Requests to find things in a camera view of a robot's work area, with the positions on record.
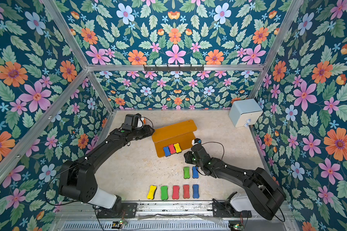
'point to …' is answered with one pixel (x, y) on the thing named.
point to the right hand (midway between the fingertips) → (184, 154)
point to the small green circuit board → (121, 222)
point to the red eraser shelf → (172, 148)
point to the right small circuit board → (239, 226)
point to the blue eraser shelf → (195, 191)
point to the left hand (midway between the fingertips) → (153, 129)
